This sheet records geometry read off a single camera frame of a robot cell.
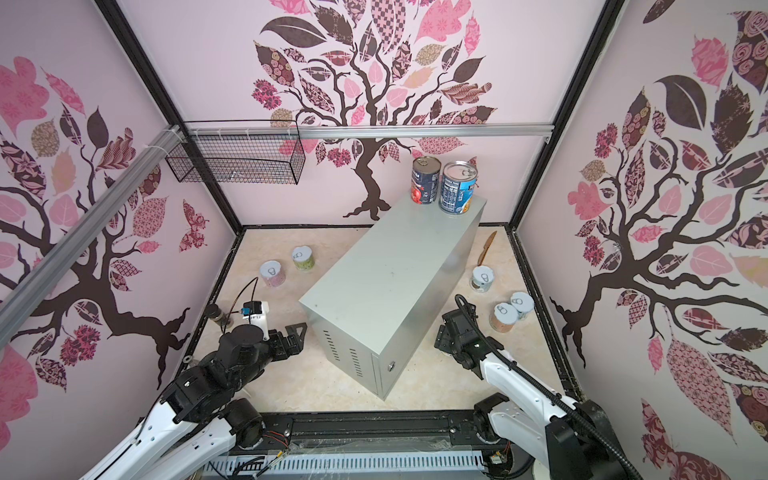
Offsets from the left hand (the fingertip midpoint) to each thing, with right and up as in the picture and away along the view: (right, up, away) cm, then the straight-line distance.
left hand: (293, 334), depth 74 cm
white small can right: (+56, +12, +23) cm, 61 cm away
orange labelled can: (+59, +1, +15) cm, 61 cm away
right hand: (+42, -4, +14) cm, 45 cm away
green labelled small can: (-7, +19, +30) cm, 36 cm away
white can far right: (+67, +5, +17) cm, 69 cm away
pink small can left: (-16, +14, +26) cm, 33 cm away
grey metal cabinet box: (+22, +10, -15) cm, 29 cm away
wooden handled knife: (+61, +22, +40) cm, 76 cm away
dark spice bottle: (-27, +3, +12) cm, 30 cm away
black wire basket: (-25, +54, +21) cm, 63 cm away
